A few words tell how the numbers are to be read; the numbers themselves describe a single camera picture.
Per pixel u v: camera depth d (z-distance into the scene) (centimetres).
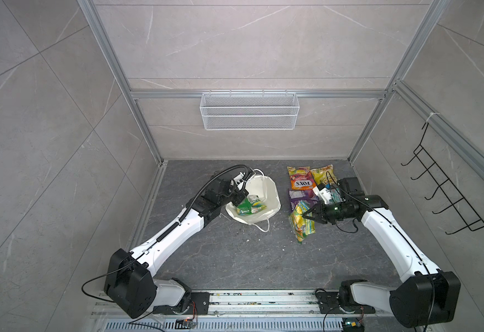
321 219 67
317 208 68
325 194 73
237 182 65
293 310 73
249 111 101
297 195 101
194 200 53
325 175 117
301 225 75
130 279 39
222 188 59
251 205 94
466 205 60
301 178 108
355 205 56
